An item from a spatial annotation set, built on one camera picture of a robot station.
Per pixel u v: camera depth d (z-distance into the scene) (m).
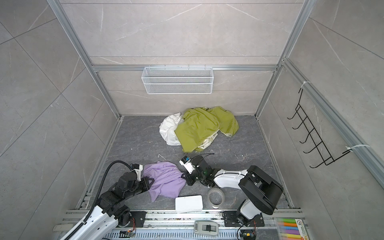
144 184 0.70
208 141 1.00
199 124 1.06
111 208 0.55
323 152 0.63
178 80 1.01
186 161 0.76
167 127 1.08
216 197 0.80
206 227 0.68
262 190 0.45
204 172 0.67
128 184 0.61
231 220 0.73
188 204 0.75
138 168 0.75
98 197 0.55
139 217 0.73
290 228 0.70
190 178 0.76
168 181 0.80
